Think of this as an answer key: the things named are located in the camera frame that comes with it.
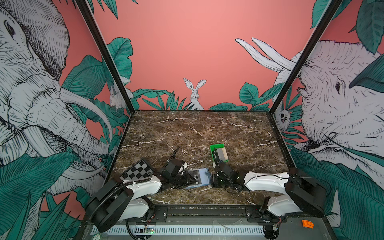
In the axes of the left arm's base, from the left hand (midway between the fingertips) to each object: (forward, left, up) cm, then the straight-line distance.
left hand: (196, 180), depth 82 cm
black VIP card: (+5, 0, -3) cm, 6 cm away
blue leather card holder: (+3, -5, -3) cm, 6 cm away
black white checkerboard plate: (+7, +33, -1) cm, 34 cm away
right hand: (0, -6, -2) cm, 7 cm away
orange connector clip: (-22, -52, -1) cm, 57 cm away
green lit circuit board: (-21, +23, -4) cm, 32 cm away
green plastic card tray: (+21, -11, -1) cm, 24 cm away
